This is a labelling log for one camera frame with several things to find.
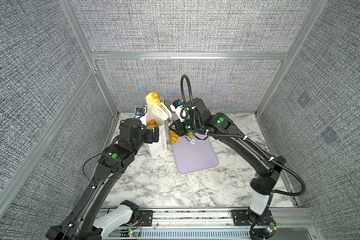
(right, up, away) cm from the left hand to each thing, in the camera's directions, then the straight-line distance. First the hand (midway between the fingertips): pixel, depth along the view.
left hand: (149, 125), depth 68 cm
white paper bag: (0, -13, +20) cm, 24 cm away
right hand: (+10, 0, +2) cm, 11 cm away
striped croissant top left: (+10, -7, +30) cm, 32 cm away
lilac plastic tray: (+25, -19, +29) cm, 43 cm away
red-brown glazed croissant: (-4, +2, +32) cm, 32 cm away
